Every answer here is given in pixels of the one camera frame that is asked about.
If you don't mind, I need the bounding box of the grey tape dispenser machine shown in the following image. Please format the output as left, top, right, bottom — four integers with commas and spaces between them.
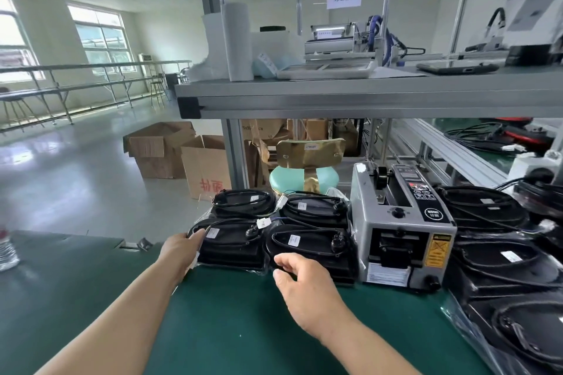
350, 162, 459, 292

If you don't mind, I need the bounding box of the person's right hand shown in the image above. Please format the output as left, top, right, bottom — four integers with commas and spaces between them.
273, 253, 357, 342

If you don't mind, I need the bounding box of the green round stool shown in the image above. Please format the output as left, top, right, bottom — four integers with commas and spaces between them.
268, 165, 340, 196

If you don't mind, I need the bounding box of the bundle of black cables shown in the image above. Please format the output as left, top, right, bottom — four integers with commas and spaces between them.
449, 121, 503, 143

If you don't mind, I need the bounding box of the white power socket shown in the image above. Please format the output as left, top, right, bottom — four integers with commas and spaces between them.
510, 152, 563, 180

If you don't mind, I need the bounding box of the white flat scale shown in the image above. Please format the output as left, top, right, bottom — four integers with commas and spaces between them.
277, 61, 375, 81

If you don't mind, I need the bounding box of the person's left hand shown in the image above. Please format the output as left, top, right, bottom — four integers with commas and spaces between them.
158, 228, 208, 285

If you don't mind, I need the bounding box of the bagged black lamp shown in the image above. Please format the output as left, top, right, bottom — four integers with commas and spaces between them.
208, 186, 281, 220

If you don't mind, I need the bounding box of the aluminium workstation frame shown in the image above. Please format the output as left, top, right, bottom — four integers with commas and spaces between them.
293, 0, 403, 64

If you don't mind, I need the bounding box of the white paper sheet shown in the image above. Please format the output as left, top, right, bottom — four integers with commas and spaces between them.
369, 66, 428, 80

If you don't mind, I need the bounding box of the metal floor bracket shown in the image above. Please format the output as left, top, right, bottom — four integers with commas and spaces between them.
118, 238, 152, 253

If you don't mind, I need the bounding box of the white handset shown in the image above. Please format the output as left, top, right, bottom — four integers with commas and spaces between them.
255, 54, 281, 80

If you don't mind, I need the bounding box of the person's left forearm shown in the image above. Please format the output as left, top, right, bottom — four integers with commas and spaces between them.
35, 260, 190, 375

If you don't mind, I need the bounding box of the group of bagged black lamps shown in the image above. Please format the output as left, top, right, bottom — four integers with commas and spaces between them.
438, 172, 563, 375

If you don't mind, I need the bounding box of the black phone on shelf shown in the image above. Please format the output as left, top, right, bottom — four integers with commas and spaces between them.
416, 60, 501, 75

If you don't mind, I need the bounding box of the black cup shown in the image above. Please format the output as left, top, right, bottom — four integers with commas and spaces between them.
507, 43, 552, 66

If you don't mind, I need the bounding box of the grey metal shelf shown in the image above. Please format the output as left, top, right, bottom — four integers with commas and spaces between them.
176, 67, 563, 119

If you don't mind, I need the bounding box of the white box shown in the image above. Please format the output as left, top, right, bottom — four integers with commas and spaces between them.
250, 30, 304, 68

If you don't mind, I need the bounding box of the grey metal railing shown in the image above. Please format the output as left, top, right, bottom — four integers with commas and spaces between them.
0, 58, 192, 131

